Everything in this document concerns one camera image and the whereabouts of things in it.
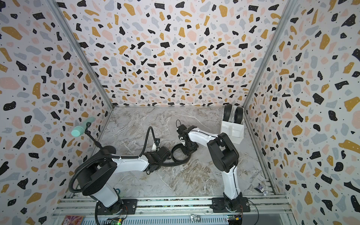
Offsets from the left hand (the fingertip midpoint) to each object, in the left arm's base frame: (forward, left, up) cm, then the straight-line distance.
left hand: (159, 152), depth 92 cm
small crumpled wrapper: (-23, -59, 0) cm, 63 cm away
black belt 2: (+32, -50, +7) cm, 60 cm away
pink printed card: (-35, +38, 0) cm, 52 cm away
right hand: (0, -20, -3) cm, 21 cm away
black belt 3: (-6, -9, -2) cm, 11 cm away
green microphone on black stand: (-2, +32, +30) cm, 44 cm away
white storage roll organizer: (+26, -54, +1) cm, 60 cm away
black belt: (+26, -57, +6) cm, 63 cm away
